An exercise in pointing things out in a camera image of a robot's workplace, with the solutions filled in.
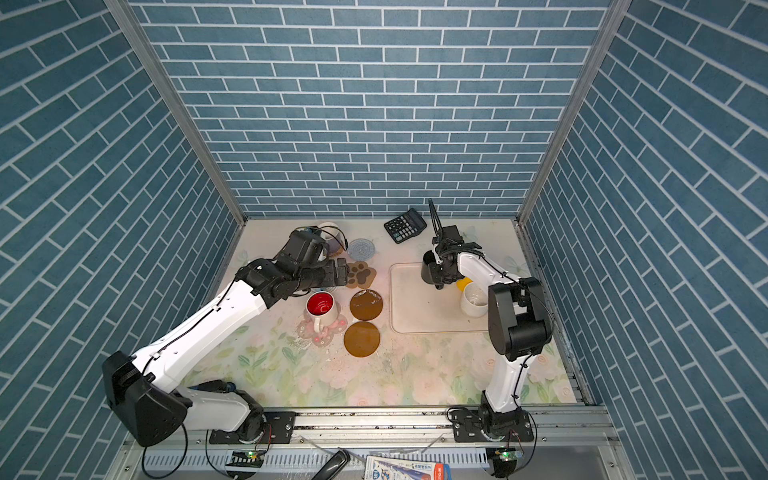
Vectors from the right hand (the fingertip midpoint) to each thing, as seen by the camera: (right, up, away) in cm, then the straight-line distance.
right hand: (437, 273), depth 97 cm
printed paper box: (-18, -42, -29) cm, 54 cm away
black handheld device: (-27, -40, -32) cm, 58 cm away
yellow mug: (+7, -3, -4) cm, 9 cm away
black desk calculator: (-10, +17, +18) cm, 27 cm away
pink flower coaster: (-42, -17, -6) cm, 45 cm away
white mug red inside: (-37, -10, -4) cm, 39 cm away
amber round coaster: (-24, -19, -8) cm, 32 cm away
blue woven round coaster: (-27, +7, +14) cm, 31 cm away
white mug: (+12, -9, -2) cm, 15 cm away
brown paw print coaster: (-26, -1, +3) cm, 26 cm away
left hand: (-29, +3, -19) cm, 35 cm away
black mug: (-3, +5, -1) cm, 6 cm away
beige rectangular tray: (-7, -12, +2) cm, 14 cm away
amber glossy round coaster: (-24, -11, -1) cm, 26 cm away
